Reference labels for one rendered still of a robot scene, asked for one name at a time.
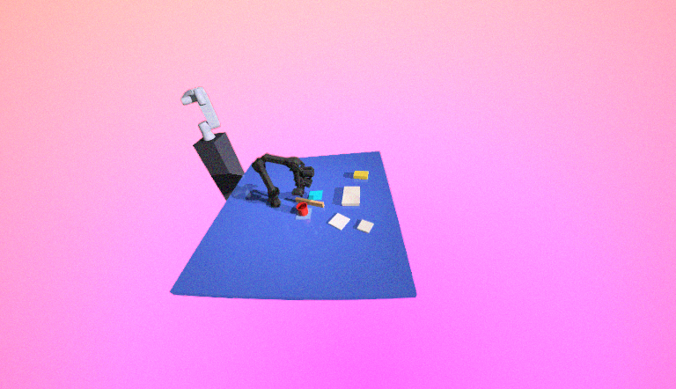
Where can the tan flat bar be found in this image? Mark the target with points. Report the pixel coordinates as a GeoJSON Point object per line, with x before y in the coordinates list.
{"type": "Point", "coordinates": [310, 202]}

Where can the red cup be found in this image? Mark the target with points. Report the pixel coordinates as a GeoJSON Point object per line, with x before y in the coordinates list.
{"type": "Point", "coordinates": [302, 209]}

